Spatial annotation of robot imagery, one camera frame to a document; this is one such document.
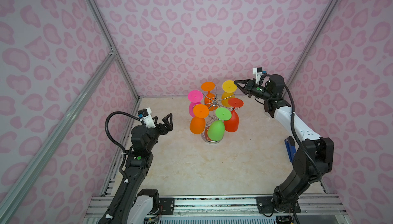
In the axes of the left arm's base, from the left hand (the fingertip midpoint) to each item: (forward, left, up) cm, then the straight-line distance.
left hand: (165, 113), depth 73 cm
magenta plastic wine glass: (+7, -14, +4) cm, 17 cm away
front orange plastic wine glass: (-2, -15, -7) cm, 17 cm away
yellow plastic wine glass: (+11, -31, +5) cm, 34 cm away
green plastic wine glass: (-7, -24, -5) cm, 26 cm away
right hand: (+12, -35, +9) cm, 38 cm away
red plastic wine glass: (-1, -33, -9) cm, 35 cm away
